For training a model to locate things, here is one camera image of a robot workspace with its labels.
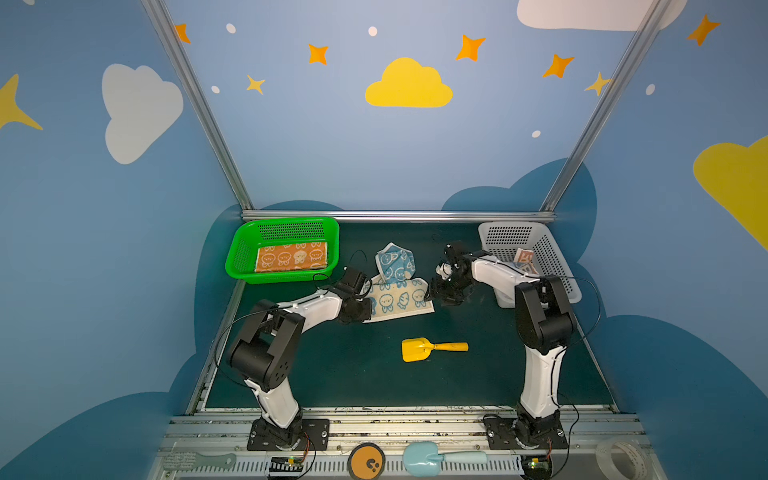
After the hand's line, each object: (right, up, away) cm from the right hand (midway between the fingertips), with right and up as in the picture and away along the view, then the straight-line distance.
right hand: (434, 297), depth 97 cm
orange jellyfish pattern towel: (-52, +14, +13) cm, 55 cm away
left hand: (-23, -4, -1) cm, 23 cm away
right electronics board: (+22, -39, -24) cm, 51 cm away
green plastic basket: (-67, +21, +12) cm, 71 cm away
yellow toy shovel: (-6, -14, -9) cm, 18 cm away
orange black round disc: (-21, -36, -26) cm, 49 cm away
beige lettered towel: (+35, +14, +10) cm, 39 cm away
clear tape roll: (+36, -35, -28) cm, 58 cm away
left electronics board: (-41, -38, -24) cm, 61 cm away
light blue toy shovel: (-7, -35, -26) cm, 45 cm away
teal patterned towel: (-13, +1, +1) cm, 13 cm away
